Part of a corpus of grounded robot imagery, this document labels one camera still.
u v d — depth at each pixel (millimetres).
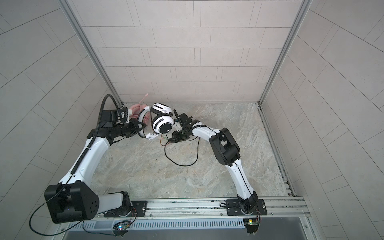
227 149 569
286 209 710
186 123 776
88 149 478
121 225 642
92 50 867
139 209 708
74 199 384
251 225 679
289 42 826
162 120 629
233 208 707
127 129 670
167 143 930
